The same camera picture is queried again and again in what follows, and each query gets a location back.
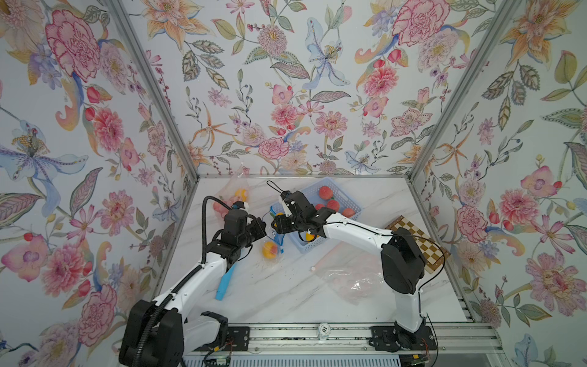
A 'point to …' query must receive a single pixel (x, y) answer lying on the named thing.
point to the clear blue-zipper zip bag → (277, 239)
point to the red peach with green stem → (333, 205)
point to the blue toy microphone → (224, 282)
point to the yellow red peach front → (309, 237)
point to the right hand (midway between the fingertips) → (276, 221)
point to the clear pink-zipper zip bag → (236, 188)
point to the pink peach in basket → (325, 193)
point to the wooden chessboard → (434, 254)
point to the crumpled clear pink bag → (352, 273)
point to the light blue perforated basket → (339, 195)
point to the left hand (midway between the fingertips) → (271, 221)
